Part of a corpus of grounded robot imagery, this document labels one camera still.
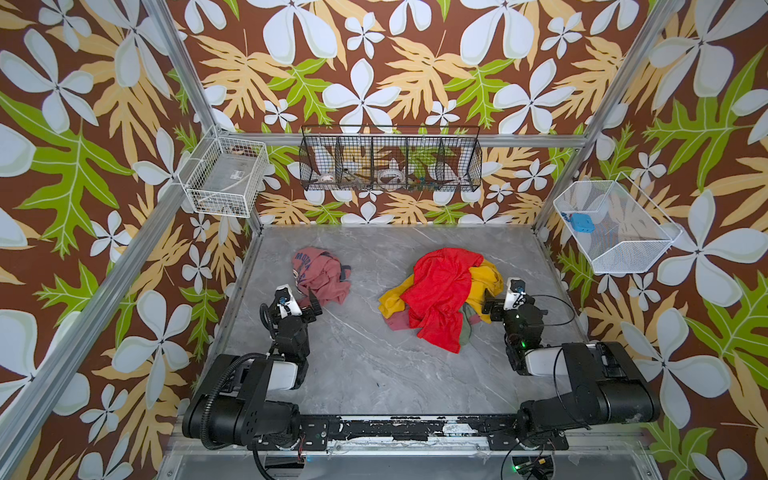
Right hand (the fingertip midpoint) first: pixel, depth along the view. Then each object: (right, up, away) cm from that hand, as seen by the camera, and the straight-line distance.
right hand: (501, 289), depth 90 cm
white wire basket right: (+29, +17, -8) cm, 35 cm away
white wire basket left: (-83, +34, -4) cm, 90 cm away
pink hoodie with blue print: (-59, +6, +11) cm, 61 cm away
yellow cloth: (-5, +3, -2) cm, 7 cm away
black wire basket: (-34, +42, +6) cm, 55 cm away
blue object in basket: (+23, +20, -4) cm, 30 cm away
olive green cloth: (-11, -11, -2) cm, 16 cm away
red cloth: (-19, +3, -3) cm, 19 cm away
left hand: (-64, 0, -4) cm, 64 cm away
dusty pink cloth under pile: (-31, -10, +3) cm, 33 cm away
